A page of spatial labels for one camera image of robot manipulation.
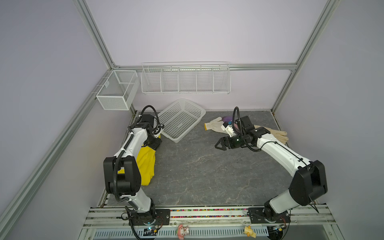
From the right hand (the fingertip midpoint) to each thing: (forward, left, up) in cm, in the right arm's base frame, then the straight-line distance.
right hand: (220, 145), depth 83 cm
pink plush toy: (-39, +20, -13) cm, 45 cm away
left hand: (+3, +39, -4) cm, 40 cm away
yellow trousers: (-4, +44, -12) cm, 46 cm away
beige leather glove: (+18, -48, -16) cm, 53 cm away
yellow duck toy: (-39, -10, -11) cm, 42 cm away
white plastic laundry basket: (+34, +27, -15) cm, 46 cm away
